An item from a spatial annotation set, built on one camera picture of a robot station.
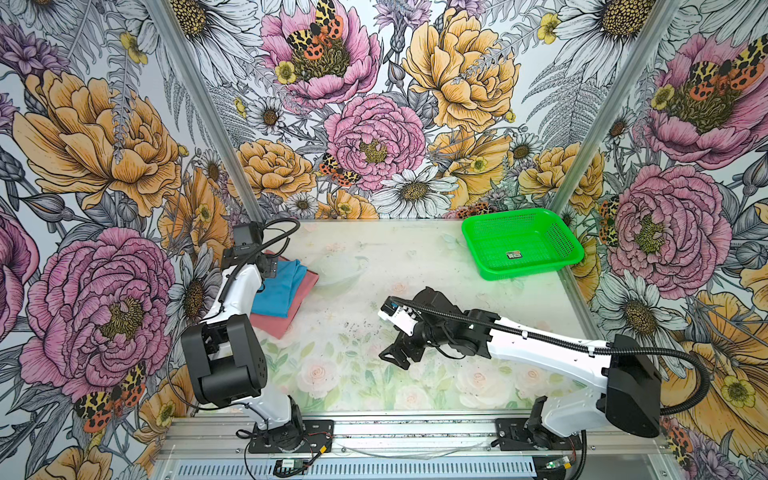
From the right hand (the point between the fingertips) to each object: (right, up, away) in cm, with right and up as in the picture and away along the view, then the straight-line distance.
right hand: (394, 349), depth 75 cm
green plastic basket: (+48, +27, +40) cm, 68 cm away
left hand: (-42, +18, +13) cm, 48 cm away
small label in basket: (+44, +22, +37) cm, 61 cm away
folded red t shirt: (-36, +1, +17) cm, 39 cm away
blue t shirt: (-35, +10, +15) cm, 39 cm away
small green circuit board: (+37, -26, -3) cm, 45 cm away
